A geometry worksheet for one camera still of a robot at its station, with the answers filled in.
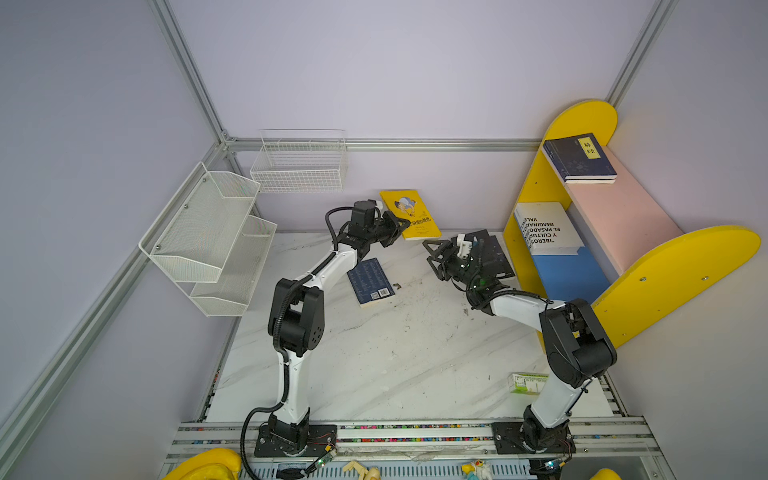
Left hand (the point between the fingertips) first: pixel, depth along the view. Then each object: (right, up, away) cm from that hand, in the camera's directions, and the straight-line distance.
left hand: (412, 221), depth 90 cm
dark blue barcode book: (-14, -20, +14) cm, 28 cm away
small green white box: (+30, -45, -11) cm, 55 cm away
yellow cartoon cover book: (-1, +6, +8) cm, 10 cm away
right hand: (+3, -9, -4) cm, 10 cm away
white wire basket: (-36, +21, +6) cm, 42 cm away
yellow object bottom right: (+43, -61, -23) cm, 78 cm away
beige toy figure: (-11, -61, -22) cm, 66 cm away
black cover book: (+32, -10, +21) cm, 40 cm away
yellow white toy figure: (+14, -60, -22) cm, 66 cm away
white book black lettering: (+45, -2, +7) cm, 46 cm away
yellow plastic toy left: (-47, -59, -22) cm, 79 cm away
